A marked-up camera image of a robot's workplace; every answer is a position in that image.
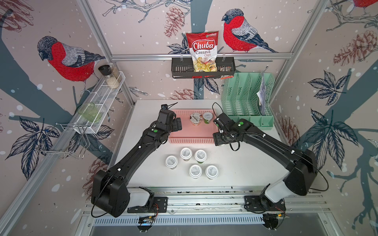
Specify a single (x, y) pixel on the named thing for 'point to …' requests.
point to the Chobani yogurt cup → (196, 118)
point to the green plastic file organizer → (250, 96)
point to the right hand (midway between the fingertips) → (219, 138)
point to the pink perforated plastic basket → (190, 133)
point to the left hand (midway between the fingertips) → (175, 118)
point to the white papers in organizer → (262, 95)
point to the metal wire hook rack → (66, 139)
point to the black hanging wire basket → (182, 68)
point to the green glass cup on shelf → (88, 110)
